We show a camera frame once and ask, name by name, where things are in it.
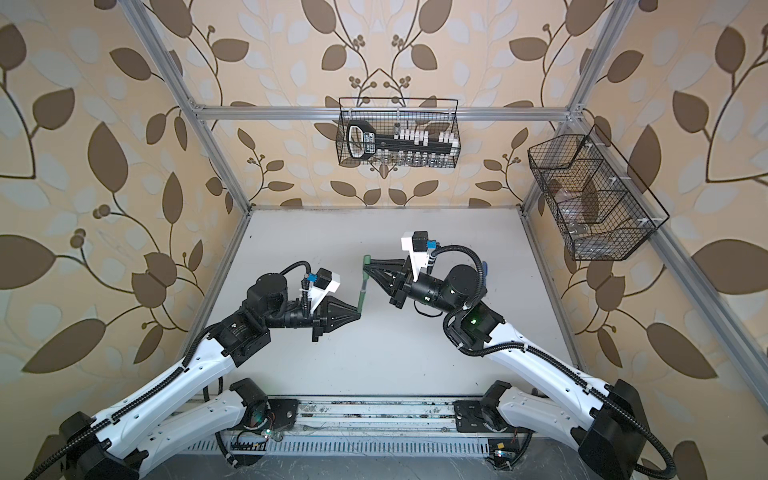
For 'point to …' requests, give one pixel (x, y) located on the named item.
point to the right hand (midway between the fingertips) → (368, 269)
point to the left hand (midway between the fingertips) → (359, 314)
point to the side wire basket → (603, 208)
